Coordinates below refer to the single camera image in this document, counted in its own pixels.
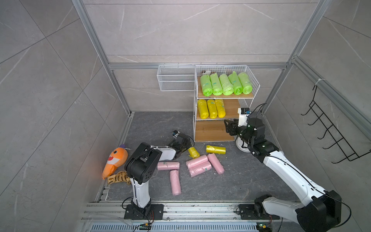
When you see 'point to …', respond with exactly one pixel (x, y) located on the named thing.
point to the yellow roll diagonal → (220, 107)
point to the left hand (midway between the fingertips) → (191, 139)
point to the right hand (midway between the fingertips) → (230, 119)
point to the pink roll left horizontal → (163, 166)
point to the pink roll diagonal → (216, 163)
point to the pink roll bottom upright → (174, 175)
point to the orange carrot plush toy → (117, 158)
